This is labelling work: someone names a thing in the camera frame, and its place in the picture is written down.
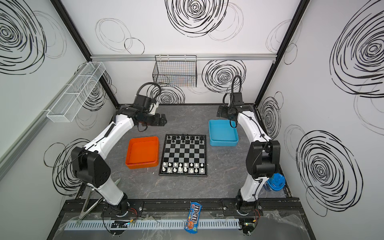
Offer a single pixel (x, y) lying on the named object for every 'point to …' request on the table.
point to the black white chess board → (184, 155)
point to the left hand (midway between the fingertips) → (161, 120)
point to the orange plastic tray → (142, 152)
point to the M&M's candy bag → (191, 224)
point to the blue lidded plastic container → (276, 182)
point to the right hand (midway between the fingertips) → (224, 112)
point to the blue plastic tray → (221, 133)
